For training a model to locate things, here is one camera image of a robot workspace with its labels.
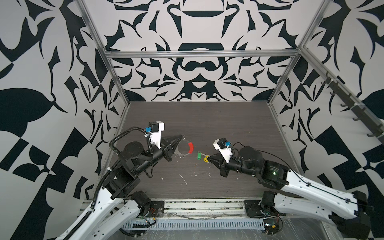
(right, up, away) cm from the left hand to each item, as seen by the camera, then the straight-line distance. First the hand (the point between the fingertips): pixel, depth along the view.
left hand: (181, 134), depth 58 cm
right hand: (+11, -11, +6) cm, 17 cm away
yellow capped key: (+10, -12, +7) cm, 17 cm away
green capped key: (+8, -17, +35) cm, 40 cm away
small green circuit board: (+41, -44, +13) cm, 62 cm away
